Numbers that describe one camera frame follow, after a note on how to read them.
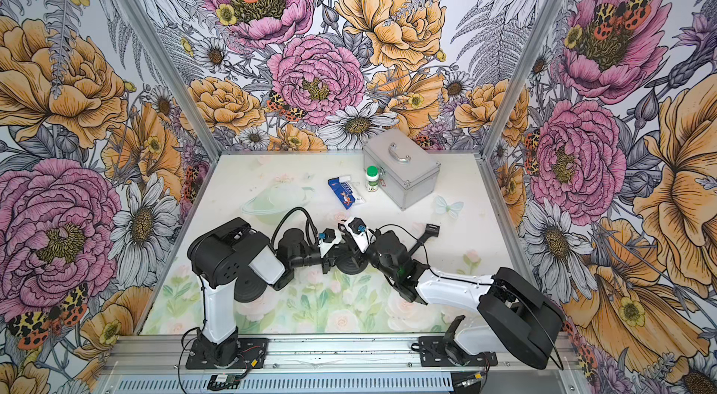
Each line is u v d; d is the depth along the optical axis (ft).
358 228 2.22
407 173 3.17
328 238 2.51
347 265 2.91
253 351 2.44
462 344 2.02
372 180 3.41
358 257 2.36
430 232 3.16
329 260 2.67
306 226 2.74
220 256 1.72
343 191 3.45
